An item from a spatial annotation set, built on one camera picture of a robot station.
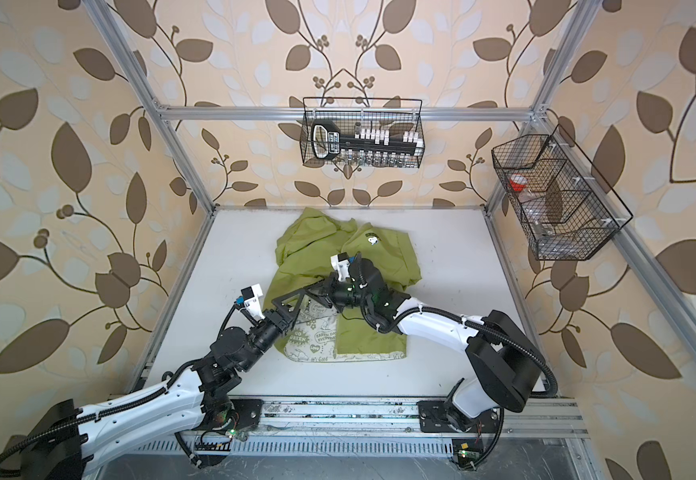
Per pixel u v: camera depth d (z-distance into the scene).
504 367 0.43
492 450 0.69
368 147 0.83
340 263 0.75
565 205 0.74
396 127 0.94
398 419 0.75
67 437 0.44
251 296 0.69
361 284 0.59
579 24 0.72
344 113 0.91
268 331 0.65
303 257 0.98
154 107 0.89
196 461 0.68
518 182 0.80
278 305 0.65
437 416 0.74
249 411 0.75
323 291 0.67
